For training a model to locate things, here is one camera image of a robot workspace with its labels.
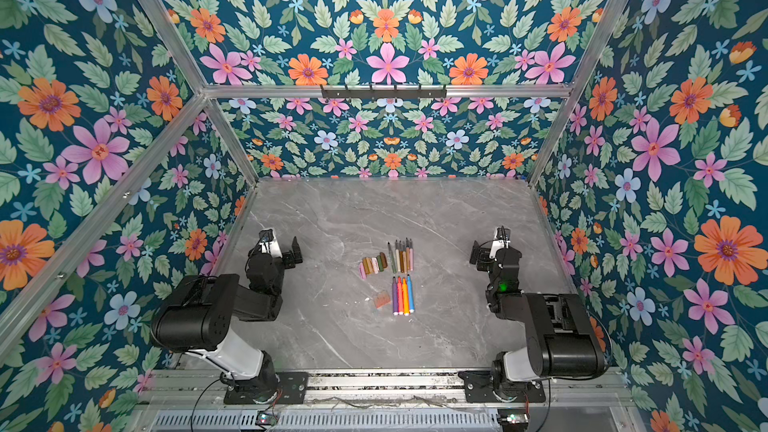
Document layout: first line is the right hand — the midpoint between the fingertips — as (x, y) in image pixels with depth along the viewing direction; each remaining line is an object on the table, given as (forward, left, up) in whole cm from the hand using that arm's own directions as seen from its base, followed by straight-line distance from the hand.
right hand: (492, 242), depth 92 cm
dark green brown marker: (-1, +32, -8) cm, 33 cm away
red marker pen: (-14, +29, -7) cm, 33 cm away
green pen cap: (-3, +36, -7) cm, 37 cm away
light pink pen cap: (-4, +37, -8) cm, 38 cm away
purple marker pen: (-15, +31, -7) cm, 35 cm away
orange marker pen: (-15, +27, -8) cm, 32 cm away
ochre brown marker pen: (0, +26, -8) cm, 28 cm away
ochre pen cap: (-4, +39, -7) cm, 40 cm away
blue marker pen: (-14, +26, -7) cm, 30 cm away
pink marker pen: (0, +25, -8) cm, 27 cm away
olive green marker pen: (0, +29, -8) cm, 30 cm away
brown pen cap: (-1, +34, -8) cm, 35 cm away
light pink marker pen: (0, +30, -8) cm, 31 cm away
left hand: (+1, +66, +4) cm, 66 cm away
